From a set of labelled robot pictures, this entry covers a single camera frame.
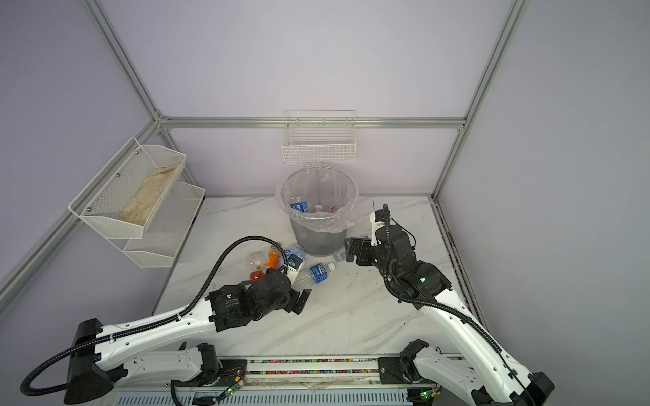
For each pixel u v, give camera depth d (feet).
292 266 2.07
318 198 3.40
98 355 1.30
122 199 2.51
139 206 2.50
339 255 3.14
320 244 3.15
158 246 2.94
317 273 2.90
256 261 3.12
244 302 1.73
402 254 1.63
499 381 1.24
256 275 2.91
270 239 2.01
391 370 2.43
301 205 2.97
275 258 3.05
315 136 3.15
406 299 1.53
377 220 1.98
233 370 2.41
